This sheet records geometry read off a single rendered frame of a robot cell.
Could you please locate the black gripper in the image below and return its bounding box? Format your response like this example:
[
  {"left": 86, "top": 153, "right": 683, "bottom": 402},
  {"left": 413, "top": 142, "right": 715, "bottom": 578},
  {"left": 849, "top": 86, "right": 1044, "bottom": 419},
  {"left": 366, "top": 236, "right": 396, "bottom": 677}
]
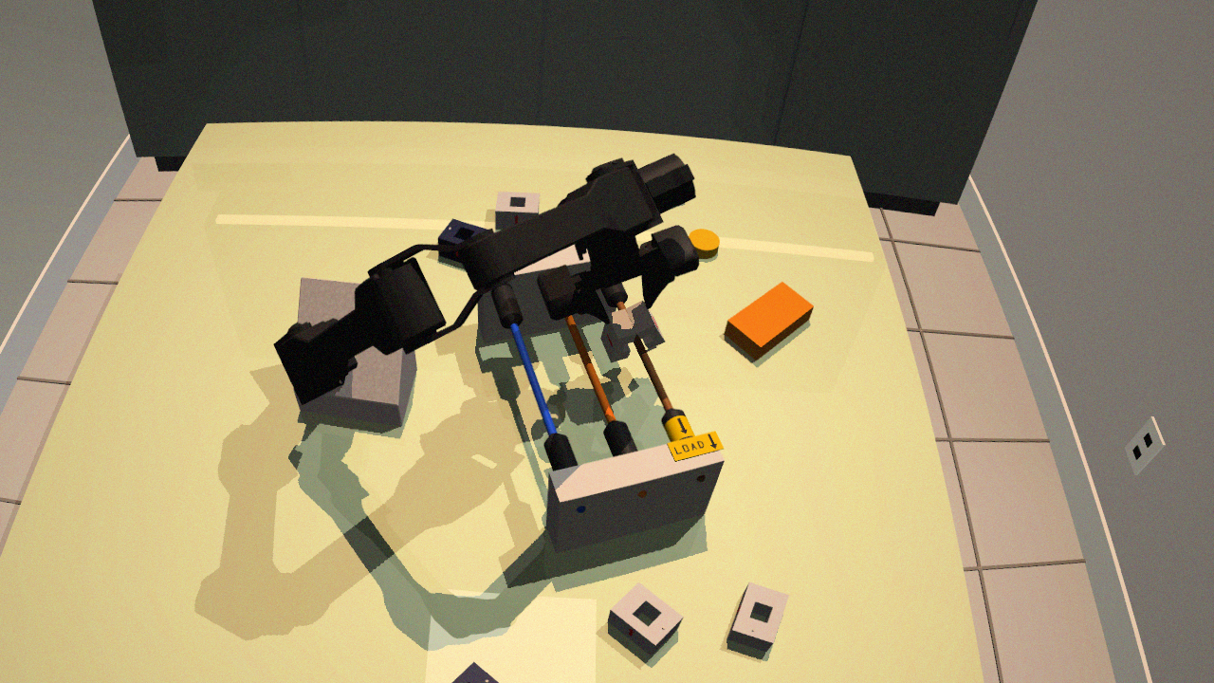
[{"left": 537, "top": 224, "right": 699, "bottom": 324}]

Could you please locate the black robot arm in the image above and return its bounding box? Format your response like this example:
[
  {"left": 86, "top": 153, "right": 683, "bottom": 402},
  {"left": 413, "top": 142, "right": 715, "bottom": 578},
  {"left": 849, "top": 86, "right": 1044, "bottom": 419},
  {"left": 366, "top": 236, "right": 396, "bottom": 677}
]
[{"left": 273, "top": 154, "right": 696, "bottom": 405}]

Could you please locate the orange short cylinder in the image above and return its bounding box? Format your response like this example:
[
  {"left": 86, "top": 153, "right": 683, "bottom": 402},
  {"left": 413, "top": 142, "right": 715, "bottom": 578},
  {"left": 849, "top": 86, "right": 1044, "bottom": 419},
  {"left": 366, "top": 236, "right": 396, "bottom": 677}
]
[{"left": 690, "top": 229, "right": 720, "bottom": 258}]

